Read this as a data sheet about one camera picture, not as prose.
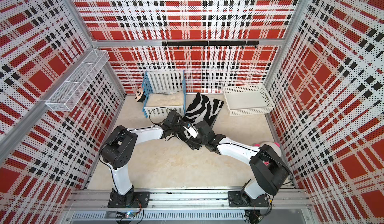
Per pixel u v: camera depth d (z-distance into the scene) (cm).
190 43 88
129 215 69
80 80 78
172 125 77
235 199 73
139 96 111
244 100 115
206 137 66
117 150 50
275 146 86
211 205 73
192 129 74
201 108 111
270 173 43
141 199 74
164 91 124
